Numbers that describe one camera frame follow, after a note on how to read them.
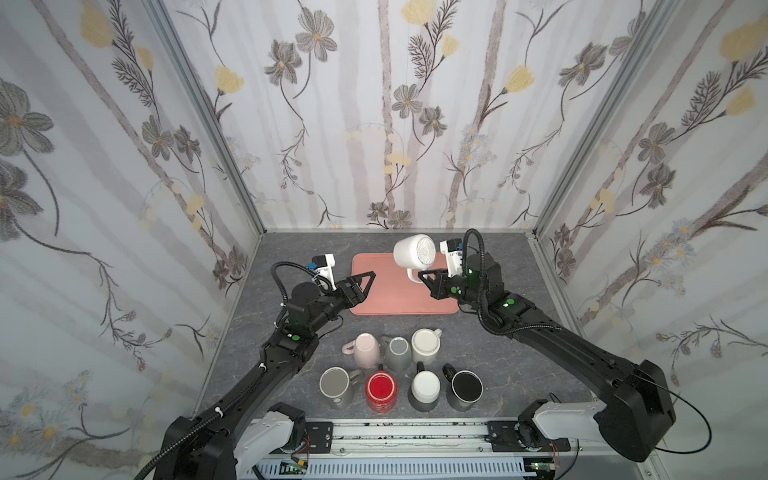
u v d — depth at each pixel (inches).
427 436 29.9
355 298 26.1
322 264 27.0
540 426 24.6
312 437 29.1
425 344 32.5
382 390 29.5
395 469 27.7
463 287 26.0
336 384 28.9
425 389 29.2
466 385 29.3
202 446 15.5
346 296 26.1
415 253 28.8
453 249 26.8
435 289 26.7
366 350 31.5
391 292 38.1
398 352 31.1
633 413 15.7
